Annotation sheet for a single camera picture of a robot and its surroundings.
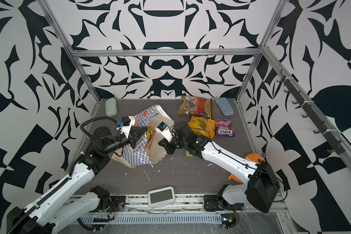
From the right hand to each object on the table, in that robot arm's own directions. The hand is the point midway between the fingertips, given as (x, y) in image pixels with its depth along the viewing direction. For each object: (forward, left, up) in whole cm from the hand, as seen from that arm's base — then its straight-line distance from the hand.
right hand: (159, 142), depth 74 cm
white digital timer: (-22, -1, -16) cm, 27 cm away
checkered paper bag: (-8, +8, +3) cm, 12 cm away
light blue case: (+41, -46, -20) cm, 65 cm away
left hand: (+3, +5, +11) cm, 12 cm away
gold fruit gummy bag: (+37, -23, -14) cm, 46 cm away
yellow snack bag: (+19, -26, -15) cm, 35 cm away
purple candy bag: (+21, -41, -19) cm, 50 cm away
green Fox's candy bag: (+2, -15, -18) cm, 23 cm away
